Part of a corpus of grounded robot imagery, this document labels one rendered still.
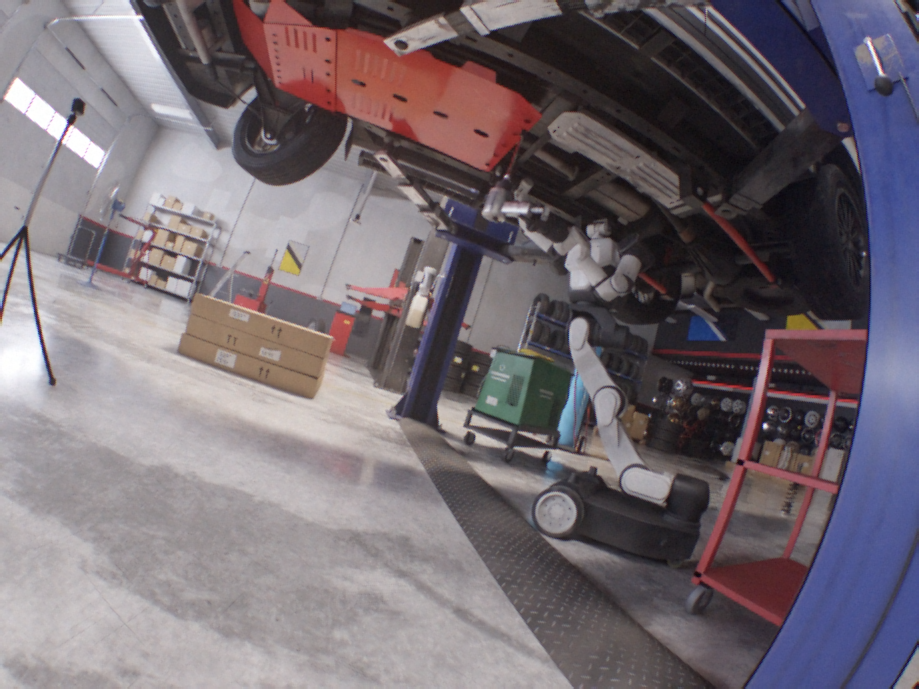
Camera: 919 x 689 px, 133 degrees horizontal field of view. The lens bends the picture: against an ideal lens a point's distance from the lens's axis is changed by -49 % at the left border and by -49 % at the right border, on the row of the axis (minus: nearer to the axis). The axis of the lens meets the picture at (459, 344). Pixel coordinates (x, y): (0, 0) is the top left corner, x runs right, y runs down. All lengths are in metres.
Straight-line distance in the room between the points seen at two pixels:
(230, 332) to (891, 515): 3.09
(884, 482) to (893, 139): 0.49
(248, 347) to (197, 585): 2.30
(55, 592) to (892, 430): 1.14
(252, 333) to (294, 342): 0.32
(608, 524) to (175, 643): 1.37
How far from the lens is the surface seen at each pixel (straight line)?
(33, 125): 10.25
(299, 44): 1.97
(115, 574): 0.80
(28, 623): 0.71
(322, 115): 2.51
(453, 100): 1.85
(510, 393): 2.72
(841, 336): 1.18
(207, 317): 3.01
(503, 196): 1.54
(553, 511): 1.56
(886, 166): 0.73
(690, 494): 1.68
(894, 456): 0.58
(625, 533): 1.56
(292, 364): 2.86
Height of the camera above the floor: 0.51
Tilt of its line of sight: 4 degrees up
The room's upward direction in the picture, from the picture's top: 17 degrees clockwise
